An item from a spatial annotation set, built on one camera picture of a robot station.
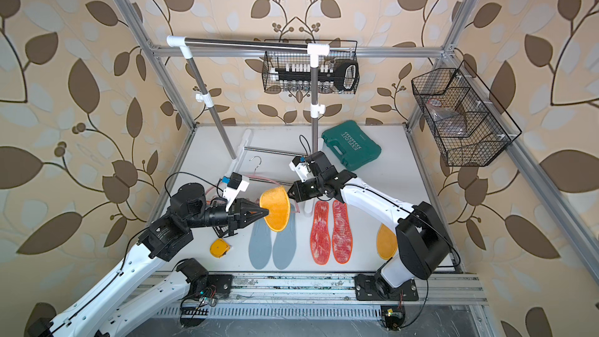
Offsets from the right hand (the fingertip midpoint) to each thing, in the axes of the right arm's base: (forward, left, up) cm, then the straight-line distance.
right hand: (288, 194), depth 81 cm
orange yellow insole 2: (-10, +1, +15) cm, 19 cm away
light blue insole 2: (-12, +2, -14) cm, 19 cm away
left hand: (-14, +4, +15) cm, 20 cm away
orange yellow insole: (-13, -35, -15) cm, 40 cm away
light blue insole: (-13, +11, -14) cm, 21 cm away
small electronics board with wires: (-35, -32, -18) cm, 51 cm away
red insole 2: (-11, -19, -14) cm, 26 cm away
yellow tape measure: (-14, +25, -12) cm, 31 cm away
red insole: (-10, -11, -13) cm, 20 cm away
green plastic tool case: (+30, -28, -9) cm, 42 cm away
